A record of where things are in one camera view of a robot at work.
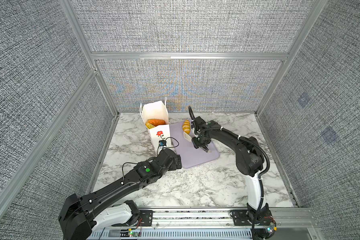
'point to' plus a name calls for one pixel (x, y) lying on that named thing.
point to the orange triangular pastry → (156, 122)
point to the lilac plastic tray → (190, 156)
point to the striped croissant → (149, 125)
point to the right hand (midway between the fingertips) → (198, 143)
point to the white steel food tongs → (191, 135)
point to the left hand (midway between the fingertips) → (174, 159)
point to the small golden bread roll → (186, 126)
